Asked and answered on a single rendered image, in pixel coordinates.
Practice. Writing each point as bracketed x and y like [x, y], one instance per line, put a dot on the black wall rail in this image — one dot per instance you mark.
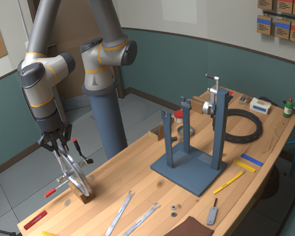
[282, 14]

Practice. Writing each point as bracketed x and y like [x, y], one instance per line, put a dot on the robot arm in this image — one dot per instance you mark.
[43, 76]

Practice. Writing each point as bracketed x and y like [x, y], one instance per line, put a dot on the brown wooden rack block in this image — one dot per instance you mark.
[86, 197]

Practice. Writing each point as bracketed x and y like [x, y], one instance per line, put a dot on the grey tray with red tool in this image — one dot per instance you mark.
[244, 99]

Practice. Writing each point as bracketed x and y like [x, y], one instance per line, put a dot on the red flat tag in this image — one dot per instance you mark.
[35, 220]

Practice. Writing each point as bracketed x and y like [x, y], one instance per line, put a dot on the silver flat spanner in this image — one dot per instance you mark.
[120, 212]
[142, 218]

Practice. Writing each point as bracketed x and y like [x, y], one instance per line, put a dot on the white wall poster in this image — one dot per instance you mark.
[179, 11]

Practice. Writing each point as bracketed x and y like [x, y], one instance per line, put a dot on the silver crank with black grip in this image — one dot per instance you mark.
[215, 81]

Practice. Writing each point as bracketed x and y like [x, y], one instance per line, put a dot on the white box with blue label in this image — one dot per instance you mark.
[260, 106]

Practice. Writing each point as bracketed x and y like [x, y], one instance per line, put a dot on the green bottle with red cap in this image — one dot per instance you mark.
[288, 109]

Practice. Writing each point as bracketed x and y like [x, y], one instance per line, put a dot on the yellow tyre lever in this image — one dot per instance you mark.
[244, 165]

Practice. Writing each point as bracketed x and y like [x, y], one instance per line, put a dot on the plain cardboard pack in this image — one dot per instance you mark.
[264, 3]

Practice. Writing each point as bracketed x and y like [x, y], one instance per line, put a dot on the red-lidded white tin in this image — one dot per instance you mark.
[178, 116]

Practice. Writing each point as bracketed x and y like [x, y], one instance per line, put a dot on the black round knob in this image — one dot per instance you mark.
[174, 139]

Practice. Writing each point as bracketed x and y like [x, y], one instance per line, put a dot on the red-tipped black lever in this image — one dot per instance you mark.
[80, 151]

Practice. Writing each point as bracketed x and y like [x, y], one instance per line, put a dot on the red indicator pointer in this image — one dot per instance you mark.
[230, 93]

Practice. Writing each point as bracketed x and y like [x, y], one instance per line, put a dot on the yellow ruler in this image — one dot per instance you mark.
[228, 182]

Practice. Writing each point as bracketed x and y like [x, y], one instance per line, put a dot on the black rubber tyre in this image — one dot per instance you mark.
[250, 137]

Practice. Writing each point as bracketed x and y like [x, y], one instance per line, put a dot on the blue-striped cardboard pack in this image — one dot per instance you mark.
[264, 25]
[282, 30]

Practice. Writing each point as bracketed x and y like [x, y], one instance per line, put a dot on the grey metal nut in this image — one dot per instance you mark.
[174, 214]
[173, 207]

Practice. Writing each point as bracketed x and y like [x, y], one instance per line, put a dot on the yellow card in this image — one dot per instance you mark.
[49, 233]

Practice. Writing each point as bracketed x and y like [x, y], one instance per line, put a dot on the blue truing stand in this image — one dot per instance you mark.
[189, 169]

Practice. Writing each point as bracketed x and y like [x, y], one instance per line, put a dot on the brown cloth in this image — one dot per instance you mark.
[189, 228]

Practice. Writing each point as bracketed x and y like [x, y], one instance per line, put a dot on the brown door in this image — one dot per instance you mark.
[71, 29]

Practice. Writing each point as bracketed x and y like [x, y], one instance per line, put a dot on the grey metal dish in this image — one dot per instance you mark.
[191, 131]

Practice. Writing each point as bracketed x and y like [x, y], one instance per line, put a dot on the blue tyre lever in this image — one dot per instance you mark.
[251, 159]

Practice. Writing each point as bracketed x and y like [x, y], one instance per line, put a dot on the silver spoked wheel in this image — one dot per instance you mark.
[76, 172]

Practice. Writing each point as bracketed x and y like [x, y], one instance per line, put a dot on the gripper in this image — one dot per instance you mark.
[51, 122]

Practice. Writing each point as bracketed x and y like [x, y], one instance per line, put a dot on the small open cardboard box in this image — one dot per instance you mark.
[156, 133]

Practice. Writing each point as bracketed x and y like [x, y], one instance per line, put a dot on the silver round clamp knob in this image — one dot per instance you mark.
[207, 107]

